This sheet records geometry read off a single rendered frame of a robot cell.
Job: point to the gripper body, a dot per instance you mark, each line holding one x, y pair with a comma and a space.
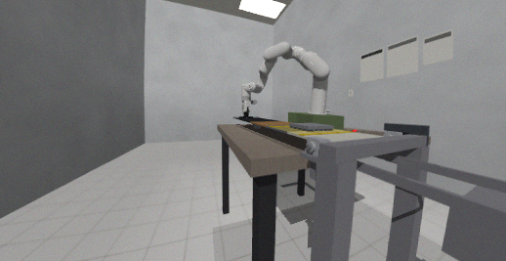
245, 104

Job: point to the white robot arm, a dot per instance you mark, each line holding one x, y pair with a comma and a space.
311, 61

